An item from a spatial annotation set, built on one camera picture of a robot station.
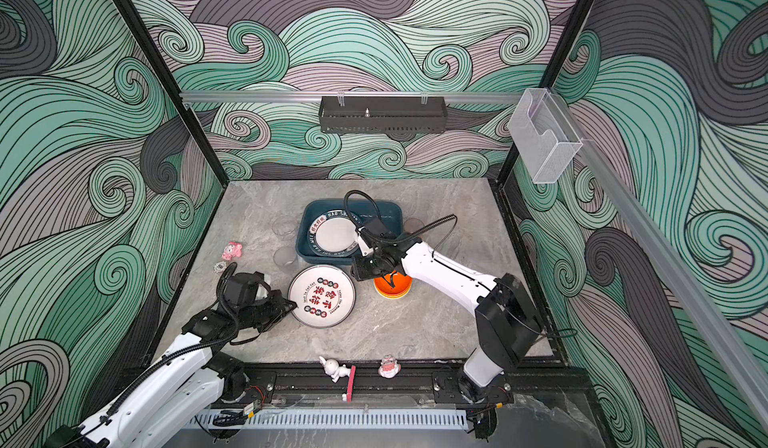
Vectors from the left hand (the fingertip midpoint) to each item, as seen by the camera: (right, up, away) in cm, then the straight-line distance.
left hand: (299, 302), depth 80 cm
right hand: (+16, +8, +1) cm, 18 cm away
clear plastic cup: (-8, +11, +13) cm, 18 cm away
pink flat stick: (+15, -16, -11) cm, 25 cm away
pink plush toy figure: (-26, +12, +15) cm, 33 cm away
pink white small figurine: (+25, -14, -7) cm, 29 cm away
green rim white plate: (+5, +17, +22) cm, 28 cm away
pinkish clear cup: (+34, +20, +21) cm, 45 cm away
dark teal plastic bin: (+26, +25, +24) cm, 43 cm away
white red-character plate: (+6, 0, +5) cm, 8 cm away
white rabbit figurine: (+10, -15, -7) cm, 19 cm away
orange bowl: (+29, +2, +9) cm, 31 cm away
